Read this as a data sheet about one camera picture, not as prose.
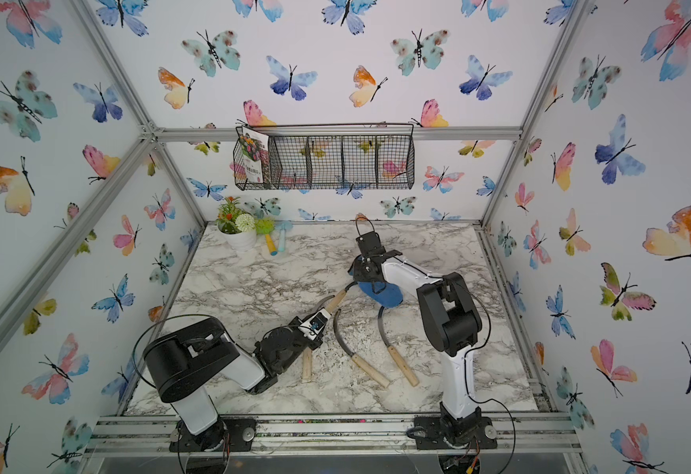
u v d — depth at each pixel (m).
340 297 0.91
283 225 1.19
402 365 0.84
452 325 0.53
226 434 0.72
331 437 0.74
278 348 0.67
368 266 0.74
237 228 1.02
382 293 0.82
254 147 0.87
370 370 0.83
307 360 0.84
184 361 0.48
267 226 1.18
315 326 0.72
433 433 0.74
